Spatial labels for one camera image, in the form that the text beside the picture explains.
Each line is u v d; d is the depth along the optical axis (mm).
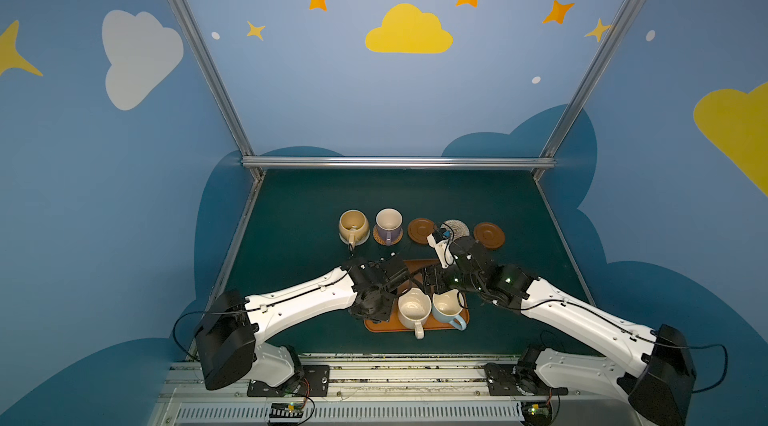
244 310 429
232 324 473
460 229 1044
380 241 1008
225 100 964
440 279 671
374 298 563
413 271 717
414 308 858
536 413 733
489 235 1021
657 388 379
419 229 1040
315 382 738
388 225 1021
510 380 752
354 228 1008
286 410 731
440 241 690
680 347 413
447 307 852
